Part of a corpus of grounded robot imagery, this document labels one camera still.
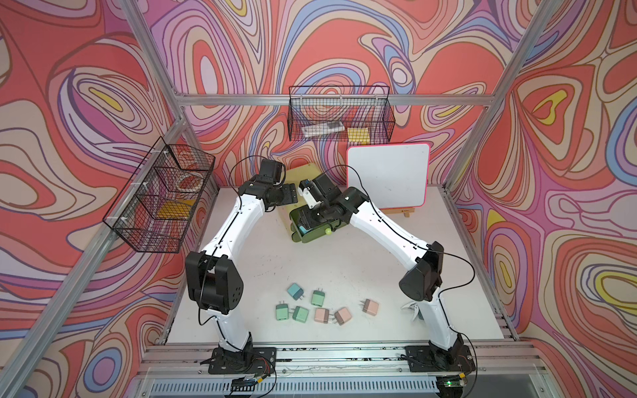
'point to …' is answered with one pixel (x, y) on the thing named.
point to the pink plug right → (370, 306)
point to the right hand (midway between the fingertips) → (307, 224)
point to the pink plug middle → (342, 315)
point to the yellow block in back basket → (359, 134)
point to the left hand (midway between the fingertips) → (287, 195)
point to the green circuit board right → (449, 381)
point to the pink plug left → (321, 315)
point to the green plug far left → (282, 311)
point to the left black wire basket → (154, 212)
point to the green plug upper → (318, 297)
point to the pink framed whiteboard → (395, 175)
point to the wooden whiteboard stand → (406, 211)
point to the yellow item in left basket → (177, 209)
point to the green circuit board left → (243, 384)
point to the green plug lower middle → (299, 313)
